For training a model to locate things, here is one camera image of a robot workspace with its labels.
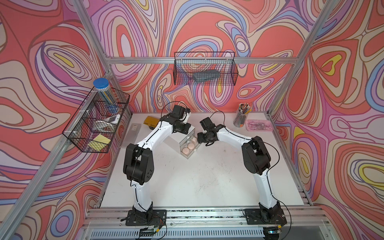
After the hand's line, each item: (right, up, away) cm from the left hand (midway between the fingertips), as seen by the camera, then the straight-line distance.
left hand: (187, 130), depth 93 cm
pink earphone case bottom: (-1, -14, +3) cm, 14 cm away
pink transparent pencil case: (+54, +3, +18) cm, 57 cm away
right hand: (+10, -8, +7) cm, 15 cm away
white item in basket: (-36, +6, -20) cm, 42 cm away
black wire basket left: (-48, +1, -19) cm, 51 cm away
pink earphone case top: (+5, -7, +5) cm, 10 cm away
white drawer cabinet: (-7, -5, -6) cm, 11 cm away
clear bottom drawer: (-1, -7, -2) cm, 7 cm away
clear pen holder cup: (+37, +10, +9) cm, 40 cm away
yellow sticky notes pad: (-37, -5, -30) cm, 48 cm away
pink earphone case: (+2, -11, +5) cm, 12 cm away
